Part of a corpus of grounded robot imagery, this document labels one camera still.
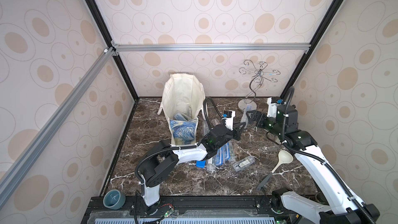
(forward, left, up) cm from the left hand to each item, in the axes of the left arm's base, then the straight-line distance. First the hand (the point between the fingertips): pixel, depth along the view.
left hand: (250, 124), depth 75 cm
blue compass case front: (-10, +24, -25) cm, 36 cm away
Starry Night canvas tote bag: (+36, +38, -25) cm, 58 cm away
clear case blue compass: (-5, +8, -21) cm, 23 cm away
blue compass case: (+18, +38, -19) cm, 46 cm away
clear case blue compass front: (-8, +13, -21) cm, 26 cm away
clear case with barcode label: (-11, 0, -23) cm, 25 cm away
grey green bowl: (-29, +65, -24) cm, 75 cm away
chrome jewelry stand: (+32, -10, +4) cm, 34 cm away
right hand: (+4, -4, +3) cm, 7 cm away
